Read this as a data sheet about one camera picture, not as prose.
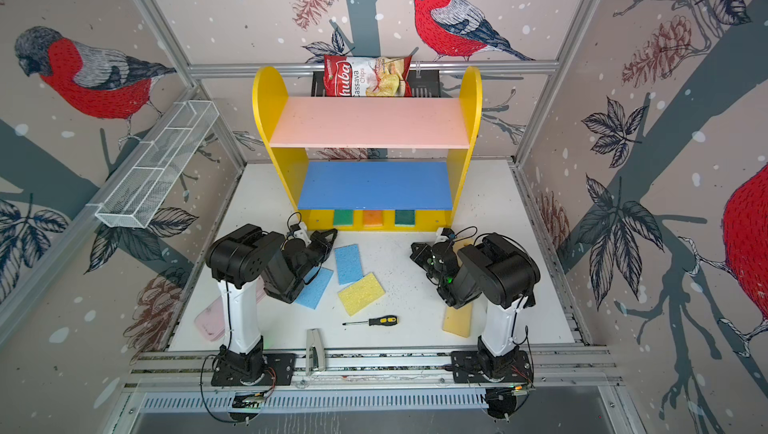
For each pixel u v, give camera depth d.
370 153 1.26
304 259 0.79
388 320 0.80
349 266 0.91
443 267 0.74
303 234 0.90
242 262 0.54
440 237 0.88
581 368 0.74
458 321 0.80
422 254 0.85
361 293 0.86
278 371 0.73
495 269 0.51
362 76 0.87
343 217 1.00
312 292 0.85
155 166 0.78
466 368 0.73
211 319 0.82
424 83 0.90
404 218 1.01
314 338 0.77
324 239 0.89
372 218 1.02
